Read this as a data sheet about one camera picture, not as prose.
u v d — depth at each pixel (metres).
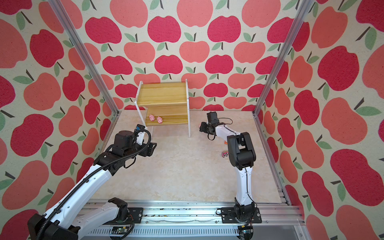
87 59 0.89
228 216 0.73
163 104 0.81
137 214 0.75
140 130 0.66
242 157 0.57
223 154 0.96
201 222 0.73
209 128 0.86
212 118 0.85
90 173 0.48
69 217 0.41
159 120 0.92
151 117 0.93
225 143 1.01
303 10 0.70
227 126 0.72
